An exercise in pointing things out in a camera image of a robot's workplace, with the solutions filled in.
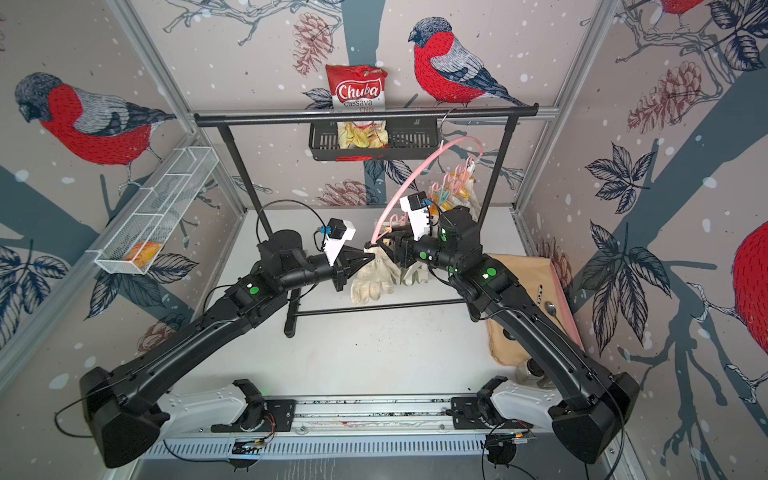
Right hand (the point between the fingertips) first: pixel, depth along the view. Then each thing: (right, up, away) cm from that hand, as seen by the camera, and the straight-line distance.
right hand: (382, 233), depth 65 cm
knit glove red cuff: (-2, -11, +7) cm, 13 cm away
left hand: (-1, -4, -1) cm, 4 cm away
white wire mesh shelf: (-61, -2, +7) cm, 61 cm away
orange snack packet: (-54, -5, +1) cm, 54 cm away
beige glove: (+7, -8, -5) cm, 12 cm away
